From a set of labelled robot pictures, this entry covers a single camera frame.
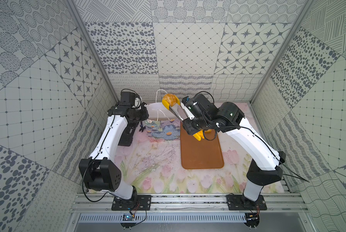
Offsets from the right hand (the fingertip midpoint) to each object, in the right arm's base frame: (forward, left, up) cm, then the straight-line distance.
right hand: (189, 125), depth 65 cm
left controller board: (-32, +31, -35) cm, 57 cm away
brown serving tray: (+1, -9, -33) cm, 34 cm away
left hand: (+13, +21, -8) cm, 26 cm away
